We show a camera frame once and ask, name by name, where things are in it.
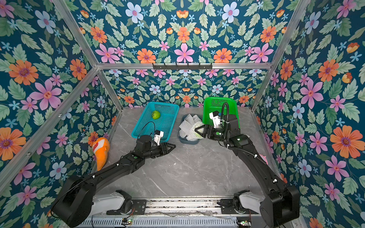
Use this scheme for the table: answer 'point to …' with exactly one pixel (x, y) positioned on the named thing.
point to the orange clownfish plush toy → (100, 146)
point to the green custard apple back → (156, 115)
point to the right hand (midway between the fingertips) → (202, 128)
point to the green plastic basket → (213, 104)
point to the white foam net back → (186, 126)
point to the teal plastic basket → (147, 125)
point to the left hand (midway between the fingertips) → (176, 147)
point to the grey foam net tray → (183, 140)
